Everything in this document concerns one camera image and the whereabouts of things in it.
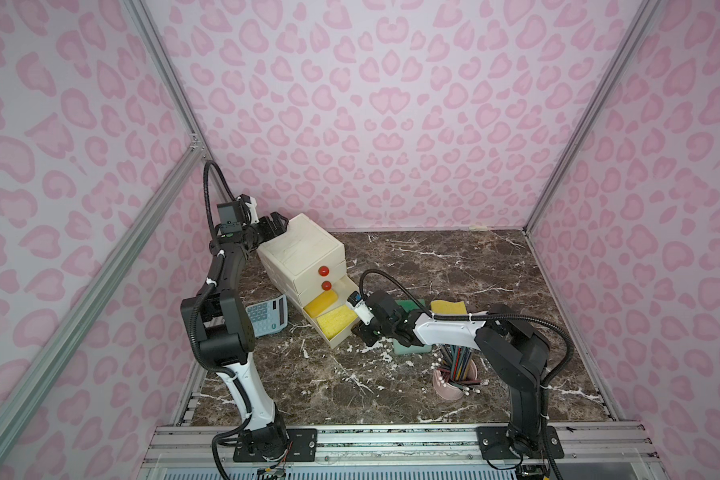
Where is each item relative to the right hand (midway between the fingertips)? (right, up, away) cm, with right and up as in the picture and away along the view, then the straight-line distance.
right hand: (358, 327), depth 91 cm
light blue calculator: (-28, +3, +4) cm, 29 cm away
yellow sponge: (+28, +5, +7) cm, 29 cm away
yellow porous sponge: (-12, +6, +6) cm, 15 cm away
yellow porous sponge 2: (-7, +1, +2) cm, 7 cm away
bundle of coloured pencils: (+26, -5, -15) cm, 30 cm away
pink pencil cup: (+23, -11, -18) cm, 31 cm away
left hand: (-24, +33, +2) cm, 41 cm away
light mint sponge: (+12, -6, -1) cm, 14 cm away
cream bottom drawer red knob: (-6, +11, +14) cm, 18 cm away
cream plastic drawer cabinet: (-14, +20, -7) cm, 25 cm away
